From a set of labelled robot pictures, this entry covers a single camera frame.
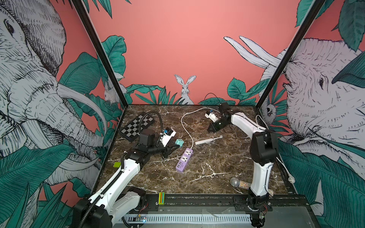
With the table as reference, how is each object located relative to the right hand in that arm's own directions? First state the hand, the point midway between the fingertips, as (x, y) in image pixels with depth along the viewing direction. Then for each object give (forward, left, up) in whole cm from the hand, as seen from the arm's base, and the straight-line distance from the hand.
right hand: (208, 127), depth 95 cm
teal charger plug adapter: (-18, +18, +11) cm, 28 cm away
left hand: (-18, +19, +9) cm, 28 cm away
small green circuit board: (-51, +37, -9) cm, 64 cm away
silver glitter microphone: (-34, -13, -6) cm, 36 cm away
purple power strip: (-21, +16, -8) cm, 27 cm away
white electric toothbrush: (-5, +1, -9) cm, 11 cm away
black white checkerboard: (-1, +55, -5) cm, 55 cm away
